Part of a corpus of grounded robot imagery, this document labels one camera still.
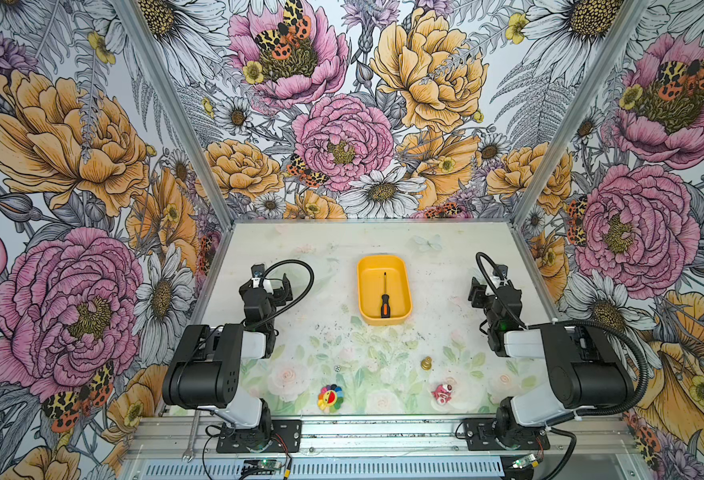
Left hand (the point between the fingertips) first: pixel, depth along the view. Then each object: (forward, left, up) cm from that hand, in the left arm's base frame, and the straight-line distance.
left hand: (271, 283), depth 94 cm
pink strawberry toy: (-31, -48, -3) cm, 57 cm away
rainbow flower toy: (-31, -19, -7) cm, 37 cm away
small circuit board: (-45, -3, -9) cm, 46 cm away
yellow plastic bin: (+4, -31, -8) cm, 33 cm away
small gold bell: (-23, -46, -6) cm, 51 cm away
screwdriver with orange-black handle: (-6, -35, -5) cm, 36 cm away
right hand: (-2, -66, 0) cm, 66 cm away
